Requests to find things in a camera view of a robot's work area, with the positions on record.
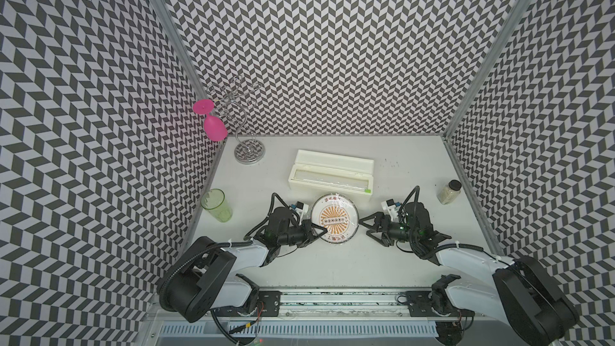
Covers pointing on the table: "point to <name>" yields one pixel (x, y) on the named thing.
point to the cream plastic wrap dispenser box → (330, 174)
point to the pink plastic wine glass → (214, 127)
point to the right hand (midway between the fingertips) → (363, 231)
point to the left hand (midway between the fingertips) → (326, 233)
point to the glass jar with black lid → (449, 192)
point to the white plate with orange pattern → (339, 215)
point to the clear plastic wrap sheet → (339, 215)
